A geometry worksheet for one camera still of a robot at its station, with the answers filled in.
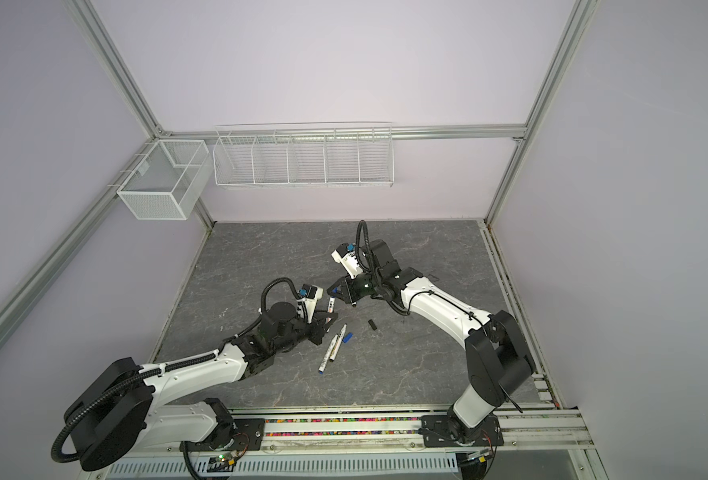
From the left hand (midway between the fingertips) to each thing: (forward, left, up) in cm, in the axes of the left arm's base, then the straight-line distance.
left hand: (335, 315), depth 81 cm
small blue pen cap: (-1, -3, -13) cm, 13 cm away
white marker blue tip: (+1, +1, +4) cm, 4 cm away
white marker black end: (-3, 0, -12) cm, 13 cm away
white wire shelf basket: (+50, +7, +18) cm, 54 cm away
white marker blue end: (-7, +3, -12) cm, 14 cm away
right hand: (+4, +1, +3) cm, 5 cm away
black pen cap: (+3, -11, -13) cm, 17 cm away
